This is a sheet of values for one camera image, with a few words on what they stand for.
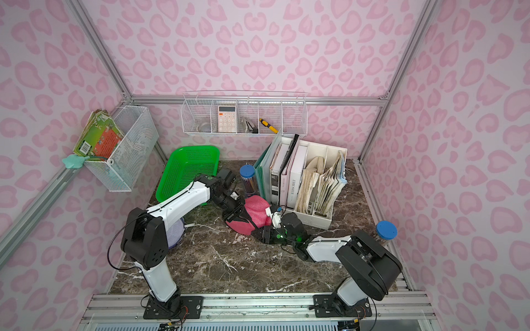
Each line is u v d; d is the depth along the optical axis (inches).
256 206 33.8
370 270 17.2
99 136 28.4
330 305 28.7
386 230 27.3
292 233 27.1
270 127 38.5
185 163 46.1
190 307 28.8
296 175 32.3
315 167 37.9
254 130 35.7
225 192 28.9
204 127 37.9
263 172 30.4
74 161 24.8
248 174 34.7
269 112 39.5
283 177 29.5
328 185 31.7
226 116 37.4
